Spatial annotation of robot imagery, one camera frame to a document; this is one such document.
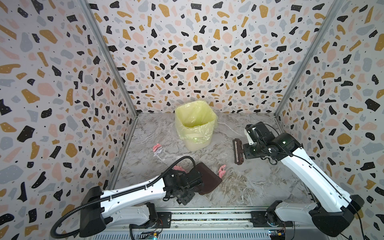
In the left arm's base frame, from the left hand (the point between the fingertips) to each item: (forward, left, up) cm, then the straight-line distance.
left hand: (189, 194), depth 72 cm
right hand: (+16, -26, +15) cm, 34 cm away
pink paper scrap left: (+18, +7, -9) cm, 21 cm away
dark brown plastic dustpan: (+8, -12, -5) cm, 15 cm away
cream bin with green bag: (+48, -3, -1) cm, 48 cm away
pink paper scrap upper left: (+15, -19, -10) cm, 26 cm away
